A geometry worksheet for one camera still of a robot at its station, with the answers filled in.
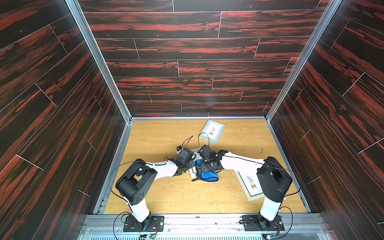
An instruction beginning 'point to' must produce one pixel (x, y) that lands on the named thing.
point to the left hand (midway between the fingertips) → (192, 163)
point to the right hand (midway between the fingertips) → (207, 164)
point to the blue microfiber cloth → (207, 175)
